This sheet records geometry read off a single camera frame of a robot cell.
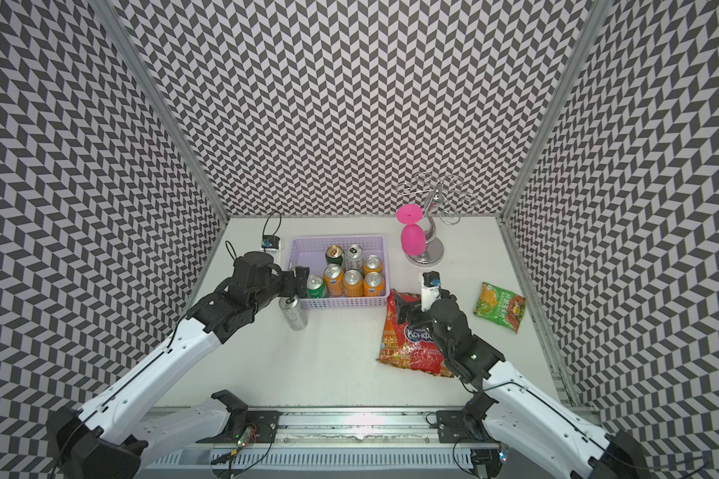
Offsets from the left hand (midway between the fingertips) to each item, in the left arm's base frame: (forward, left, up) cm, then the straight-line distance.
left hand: (292, 272), depth 77 cm
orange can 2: (+4, -15, -13) cm, 20 cm away
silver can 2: (+11, -15, -10) cm, 21 cm away
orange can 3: (+4, -21, -13) cm, 25 cm away
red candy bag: (-13, -31, -17) cm, 38 cm away
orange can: (+5, -9, -12) cm, 16 cm away
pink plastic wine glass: (+15, -33, -4) cm, 37 cm away
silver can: (-6, +1, -13) cm, 14 cm away
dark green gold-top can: (+14, -8, -11) cm, 20 cm away
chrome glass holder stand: (+21, -41, +8) cm, 47 cm away
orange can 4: (+12, -21, -13) cm, 27 cm away
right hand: (-4, -31, -5) cm, 32 cm away
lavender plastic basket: (+14, -1, -10) cm, 18 cm away
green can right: (+2, -4, -10) cm, 11 cm away
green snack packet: (0, -60, -19) cm, 63 cm away
